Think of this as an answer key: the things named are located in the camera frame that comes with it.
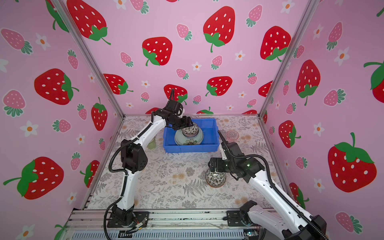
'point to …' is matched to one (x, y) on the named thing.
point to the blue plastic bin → (211, 138)
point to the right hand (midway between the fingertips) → (214, 163)
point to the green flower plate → (180, 140)
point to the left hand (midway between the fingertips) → (190, 124)
